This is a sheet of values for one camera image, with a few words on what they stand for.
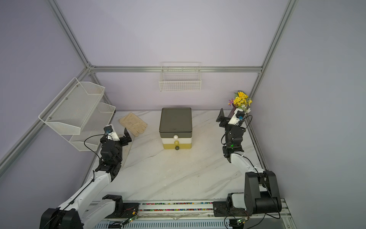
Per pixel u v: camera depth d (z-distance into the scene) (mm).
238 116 652
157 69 1905
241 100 919
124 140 731
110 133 663
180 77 951
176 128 823
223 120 717
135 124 1110
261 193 422
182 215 730
